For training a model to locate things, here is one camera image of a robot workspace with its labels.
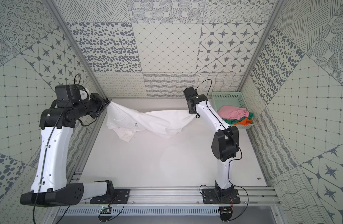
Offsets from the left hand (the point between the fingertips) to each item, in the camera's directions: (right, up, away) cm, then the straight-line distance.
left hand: (105, 97), depth 67 cm
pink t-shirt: (+76, -8, +33) cm, 83 cm away
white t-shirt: (+5, -13, +13) cm, 19 cm away
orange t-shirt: (+81, -15, +26) cm, 87 cm away
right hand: (+50, -6, +23) cm, 56 cm away
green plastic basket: (+82, +3, +52) cm, 97 cm away
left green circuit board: (-3, -59, +5) cm, 59 cm away
